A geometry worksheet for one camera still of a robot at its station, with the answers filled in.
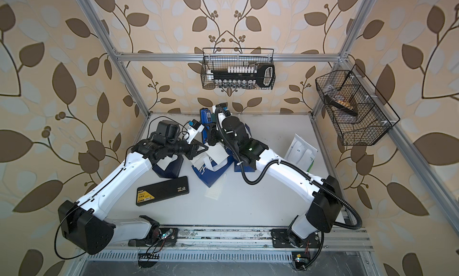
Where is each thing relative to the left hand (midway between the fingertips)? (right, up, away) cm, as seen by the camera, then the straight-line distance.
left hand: (203, 144), depth 74 cm
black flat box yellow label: (-25, -24, +11) cm, 36 cm away
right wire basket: (+66, +13, -1) cm, 67 cm away
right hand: (+1, +8, -3) cm, 9 cm away
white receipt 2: (+6, -4, +3) cm, 7 cm away
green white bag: (+43, -4, +5) cm, 44 cm away
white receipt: (+3, -24, +13) cm, 28 cm away
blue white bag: (+3, -9, +3) cm, 10 cm away
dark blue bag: (-18, -14, +13) cm, 26 cm away
